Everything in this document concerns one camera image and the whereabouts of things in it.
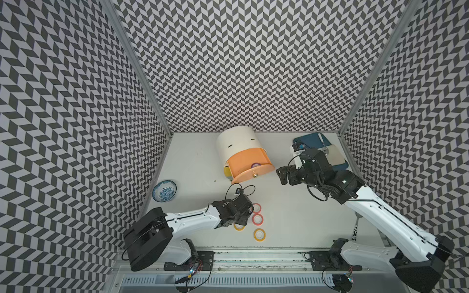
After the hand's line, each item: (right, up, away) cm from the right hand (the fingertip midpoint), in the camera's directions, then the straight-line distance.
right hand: (289, 171), depth 72 cm
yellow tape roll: (-20, -26, +9) cm, 34 cm away
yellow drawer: (-25, -1, +7) cm, 26 cm away
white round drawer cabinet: (-23, +13, +14) cm, 30 cm away
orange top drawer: (-20, +2, +8) cm, 22 cm away
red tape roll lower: (-12, -24, +12) cm, 29 cm away
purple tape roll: (-13, +2, +9) cm, 16 cm away
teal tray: (+23, +14, +42) cm, 50 cm away
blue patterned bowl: (-58, -12, +19) cm, 63 cm away
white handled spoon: (+31, +15, +40) cm, 53 cm away
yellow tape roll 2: (-11, -29, +8) cm, 32 cm away
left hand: (-20, -22, +12) cm, 33 cm away
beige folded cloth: (+36, +4, +36) cm, 52 cm away
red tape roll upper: (-12, -19, +15) cm, 27 cm away
